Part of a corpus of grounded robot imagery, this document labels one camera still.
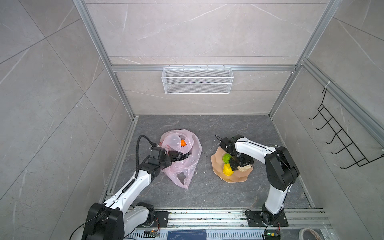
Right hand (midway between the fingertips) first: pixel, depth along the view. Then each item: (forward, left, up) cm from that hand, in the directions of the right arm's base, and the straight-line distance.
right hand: (243, 164), depth 88 cm
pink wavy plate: (+2, +15, -1) cm, 15 cm away
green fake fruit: (+4, +10, +3) cm, 11 cm away
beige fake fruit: (-4, +1, +4) cm, 6 cm away
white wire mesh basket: (+51, +26, +26) cm, 63 cm away
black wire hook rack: (-6, -39, +27) cm, 48 cm away
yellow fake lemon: (-4, +11, +3) cm, 12 cm away
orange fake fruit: (+12, +36, +7) cm, 39 cm away
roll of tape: (-35, -27, -3) cm, 45 cm away
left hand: (+4, +46, +6) cm, 46 cm away
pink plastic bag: (-4, +36, +5) cm, 36 cm away
